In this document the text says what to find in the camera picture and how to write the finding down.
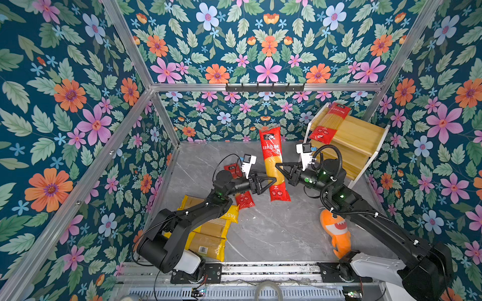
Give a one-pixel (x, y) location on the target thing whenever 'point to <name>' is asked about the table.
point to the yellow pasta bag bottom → (206, 245)
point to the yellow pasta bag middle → (218, 227)
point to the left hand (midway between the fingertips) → (274, 176)
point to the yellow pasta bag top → (231, 215)
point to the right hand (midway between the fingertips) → (278, 163)
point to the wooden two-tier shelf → (359, 141)
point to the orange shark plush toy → (336, 227)
